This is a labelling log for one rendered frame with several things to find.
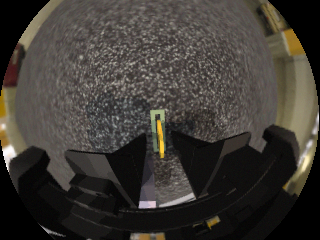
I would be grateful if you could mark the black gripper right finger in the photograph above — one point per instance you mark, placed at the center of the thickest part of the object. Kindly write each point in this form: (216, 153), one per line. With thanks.
(201, 160)

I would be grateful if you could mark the gold coin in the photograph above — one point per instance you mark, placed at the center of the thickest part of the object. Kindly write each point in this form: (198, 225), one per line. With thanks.
(160, 139)

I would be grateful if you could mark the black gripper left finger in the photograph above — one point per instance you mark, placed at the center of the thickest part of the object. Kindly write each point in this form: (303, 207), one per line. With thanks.
(124, 167)

